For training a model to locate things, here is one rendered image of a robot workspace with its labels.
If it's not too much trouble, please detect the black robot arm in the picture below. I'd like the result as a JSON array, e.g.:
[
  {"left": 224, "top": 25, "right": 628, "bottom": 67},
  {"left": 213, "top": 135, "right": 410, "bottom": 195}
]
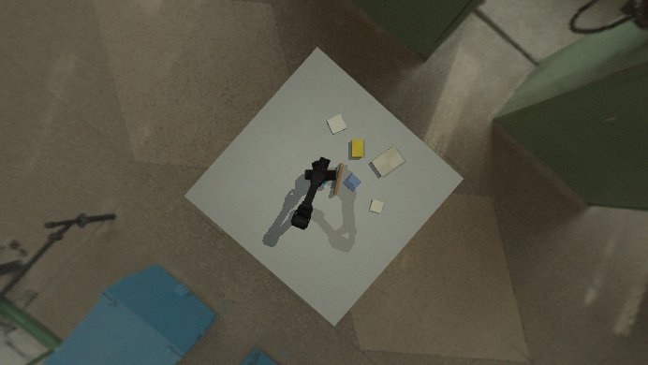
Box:
[{"left": 290, "top": 157, "right": 331, "bottom": 230}]

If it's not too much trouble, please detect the yellow rectangular block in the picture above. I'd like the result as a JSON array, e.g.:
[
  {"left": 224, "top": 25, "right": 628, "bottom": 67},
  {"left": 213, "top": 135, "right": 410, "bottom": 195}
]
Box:
[{"left": 351, "top": 139, "right": 363, "bottom": 157}]

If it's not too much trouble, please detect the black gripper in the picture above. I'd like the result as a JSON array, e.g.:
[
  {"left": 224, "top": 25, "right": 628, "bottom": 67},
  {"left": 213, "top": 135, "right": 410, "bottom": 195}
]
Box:
[{"left": 305, "top": 169, "right": 336, "bottom": 181}]

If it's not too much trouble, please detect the beige flat square pad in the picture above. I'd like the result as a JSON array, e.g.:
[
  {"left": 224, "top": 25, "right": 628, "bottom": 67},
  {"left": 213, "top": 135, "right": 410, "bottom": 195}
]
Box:
[{"left": 327, "top": 114, "right": 347, "bottom": 134}]

